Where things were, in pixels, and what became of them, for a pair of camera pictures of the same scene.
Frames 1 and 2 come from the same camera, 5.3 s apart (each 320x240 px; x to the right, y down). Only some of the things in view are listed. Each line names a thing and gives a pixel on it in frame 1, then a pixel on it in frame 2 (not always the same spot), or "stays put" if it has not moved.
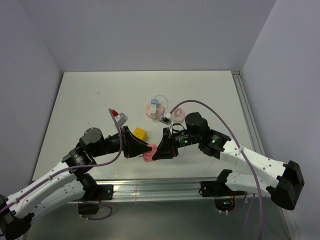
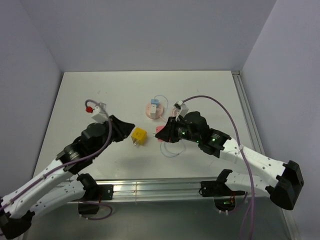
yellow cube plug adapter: [140, 132] stays put
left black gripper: [133, 146] -> [124, 128]
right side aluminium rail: [250, 116] stays put
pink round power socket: [159, 110] stays put
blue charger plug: [154, 101] stays put
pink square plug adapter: [148, 156] -> [158, 128]
